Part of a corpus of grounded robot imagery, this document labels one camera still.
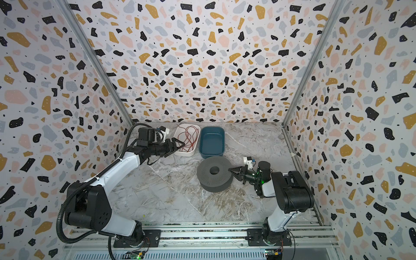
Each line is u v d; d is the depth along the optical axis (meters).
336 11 0.72
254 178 0.79
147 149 0.66
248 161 0.88
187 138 1.13
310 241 0.74
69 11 0.70
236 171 0.85
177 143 0.78
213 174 0.87
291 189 0.55
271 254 0.72
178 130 1.10
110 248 0.68
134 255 0.70
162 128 0.80
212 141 1.10
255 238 0.73
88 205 0.42
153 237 0.74
